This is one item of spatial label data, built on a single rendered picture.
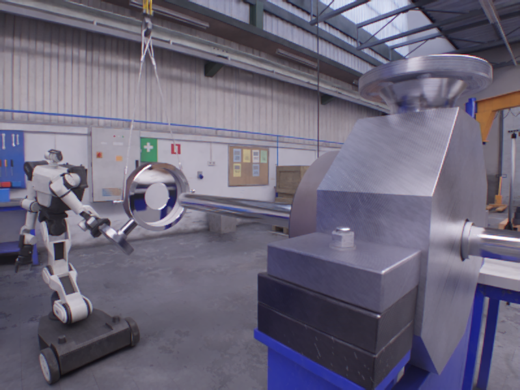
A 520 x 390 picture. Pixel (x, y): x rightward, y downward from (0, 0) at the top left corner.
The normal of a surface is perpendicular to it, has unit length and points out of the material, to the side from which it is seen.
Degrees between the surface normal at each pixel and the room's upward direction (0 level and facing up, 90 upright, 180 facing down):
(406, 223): 90
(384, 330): 90
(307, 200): 68
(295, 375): 90
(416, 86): 128
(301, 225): 84
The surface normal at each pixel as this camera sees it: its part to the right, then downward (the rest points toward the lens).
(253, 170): 0.66, 0.06
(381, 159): -0.52, -0.67
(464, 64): 0.04, 0.07
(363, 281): -0.73, 0.05
